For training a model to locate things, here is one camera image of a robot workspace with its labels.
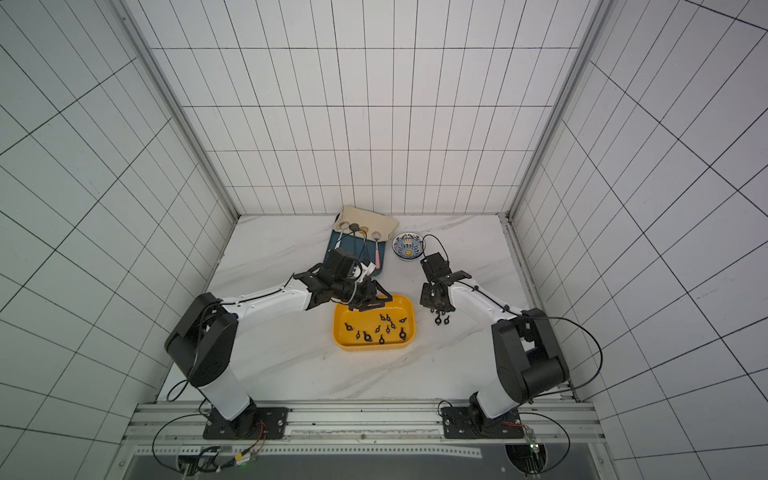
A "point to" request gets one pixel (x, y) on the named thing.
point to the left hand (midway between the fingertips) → (384, 305)
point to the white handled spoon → (343, 226)
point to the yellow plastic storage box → (390, 326)
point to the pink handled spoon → (376, 235)
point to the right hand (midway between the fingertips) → (421, 299)
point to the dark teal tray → (359, 248)
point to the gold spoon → (364, 231)
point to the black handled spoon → (354, 227)
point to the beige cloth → (373, 221)
